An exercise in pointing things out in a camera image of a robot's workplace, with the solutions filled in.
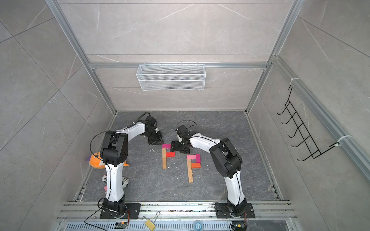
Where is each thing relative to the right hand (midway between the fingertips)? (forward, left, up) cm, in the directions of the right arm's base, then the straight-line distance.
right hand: (176, 150), depth 94 cm
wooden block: (0, +9, -2) cm, 9 cm away
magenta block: (+6, +8, -3) cm, 10 cm away
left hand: (+9, +8, -1) cm, 12 cm away
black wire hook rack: (-12, -62, +29) cm, 70 cm away
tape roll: (-41, -12, -3) cm, 43 cm away
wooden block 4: (-17, -9, -1) cm, 19 cm away
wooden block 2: (-7, +8, -1) cm, 11 cm away
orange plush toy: (-10, +46, +7) cm, 48 cm away
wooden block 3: (-9, -8, -2) cm, 12 cm away
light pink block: (-4, -10, -2) cm, 11 cm away
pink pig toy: (-23, +40, 0) cm, 46 cm away
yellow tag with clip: (-40, +12, -2) cm, 42 cm away
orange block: (-10, -12, -1) cm, 16 cm away
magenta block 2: (-5, -14, -3) cm, 15 cm away
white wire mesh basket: (+44, +4, +28) cm, 52 cm away
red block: (-2, +4, -2) cm, 4 cm away
